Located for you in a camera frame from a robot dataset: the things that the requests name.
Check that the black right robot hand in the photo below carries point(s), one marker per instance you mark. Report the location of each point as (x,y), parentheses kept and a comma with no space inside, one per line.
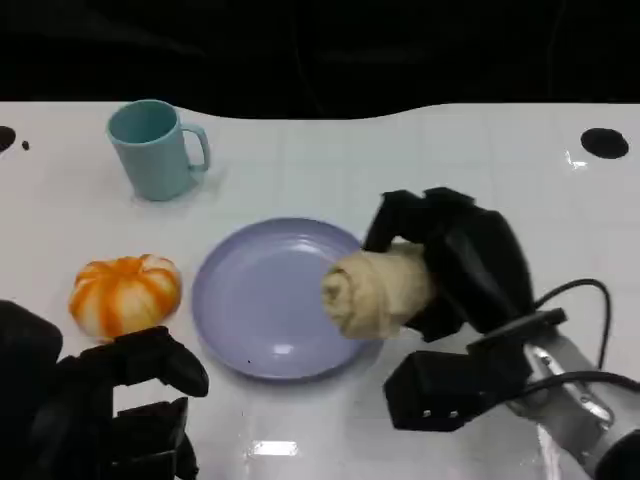
(465,260)

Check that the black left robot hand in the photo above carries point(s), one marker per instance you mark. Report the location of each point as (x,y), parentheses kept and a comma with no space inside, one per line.
(90,405)

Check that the beige towel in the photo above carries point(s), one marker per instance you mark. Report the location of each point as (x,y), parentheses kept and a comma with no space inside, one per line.
(375,295)

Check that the orange and white bread roll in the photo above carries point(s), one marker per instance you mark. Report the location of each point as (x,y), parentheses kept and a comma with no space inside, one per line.
(125,295)

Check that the black round table grommet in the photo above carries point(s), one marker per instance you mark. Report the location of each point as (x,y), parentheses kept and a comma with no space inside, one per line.
(604,143)
(5,138)

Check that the lilac plate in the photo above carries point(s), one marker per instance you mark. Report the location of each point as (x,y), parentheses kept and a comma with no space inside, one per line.
(265,300)

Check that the pale green mug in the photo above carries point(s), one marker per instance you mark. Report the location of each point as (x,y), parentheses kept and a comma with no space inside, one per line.
(151,150)

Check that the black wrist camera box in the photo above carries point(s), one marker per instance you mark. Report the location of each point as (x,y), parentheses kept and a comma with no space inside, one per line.
(450,390)

